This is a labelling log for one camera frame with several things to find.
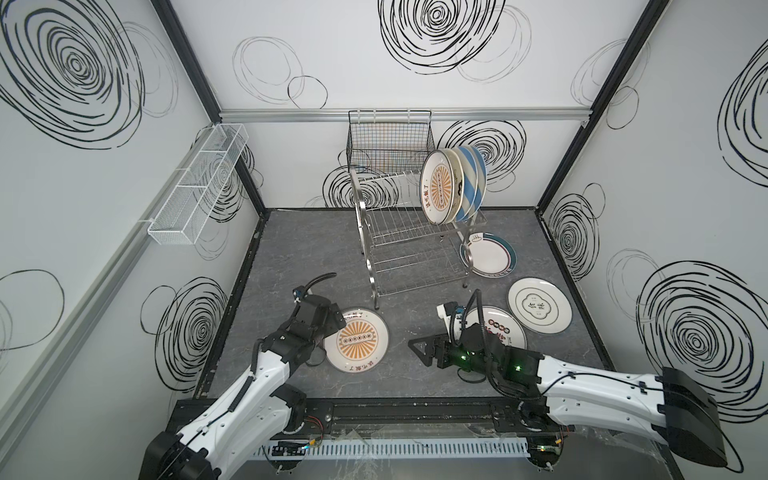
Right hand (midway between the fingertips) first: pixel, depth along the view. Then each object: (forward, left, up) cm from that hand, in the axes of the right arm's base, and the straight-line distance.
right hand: (413, 349), depth 72 cm
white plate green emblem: (+19, -42, -13) cm, 48 cm away
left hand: (+11, +22, -5) cm, 25 cm away
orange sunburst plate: (+38, -7, +19) cm, 43 cm away
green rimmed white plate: (+39, -31, -13) cm, 51 cm away
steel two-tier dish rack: (+40, +2, -13) cm, 42 cm away
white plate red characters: (+13, -27, -12) cm, 32 cm away
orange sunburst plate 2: (+5, +15, -12) cm, 19 cm away
